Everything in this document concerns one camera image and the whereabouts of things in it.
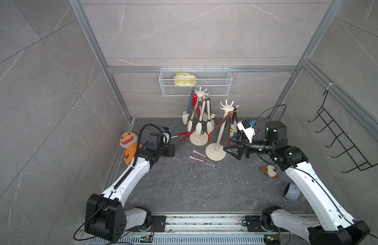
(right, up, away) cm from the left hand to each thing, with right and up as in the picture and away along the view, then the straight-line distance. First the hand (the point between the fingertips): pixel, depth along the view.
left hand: (171, 143), depth 84 cm
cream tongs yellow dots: (+32, +8, -10) cm, 34 cm away
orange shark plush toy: (-30, +1, +14) cm, 33 cm away
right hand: (+28, +2, -19) cm, 34 cm away
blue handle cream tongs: (+10, +18, +4) cm, 21 cm away
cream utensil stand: (+13, +1, +22) cm, 26 cm away
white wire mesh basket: (+29, +41, +16) cm, 52 cm away
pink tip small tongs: (+25, -14, +11) cm, 30 cm away
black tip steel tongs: (+34, +13, -10) cm, 37 cm away
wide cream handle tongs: (+22, +10, +2) cm, 24 cm away
